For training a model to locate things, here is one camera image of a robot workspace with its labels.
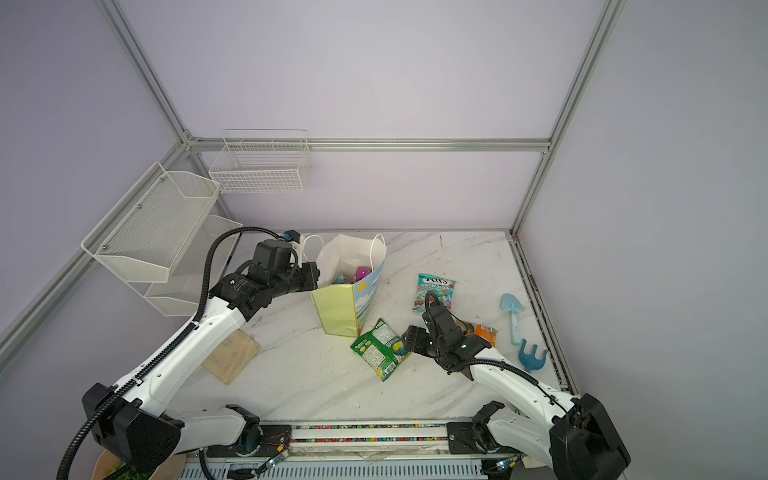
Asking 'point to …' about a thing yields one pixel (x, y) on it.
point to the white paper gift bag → (350, 269)
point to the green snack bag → (381, 349)
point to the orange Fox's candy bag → (485, 332)
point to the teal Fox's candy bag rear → (443, 287)
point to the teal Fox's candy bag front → (340, 279)
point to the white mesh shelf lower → (197, 272)
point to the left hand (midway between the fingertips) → (317, 276)
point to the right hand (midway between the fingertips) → (405, 343)
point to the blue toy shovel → (514, 305)
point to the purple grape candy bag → (362, 272)
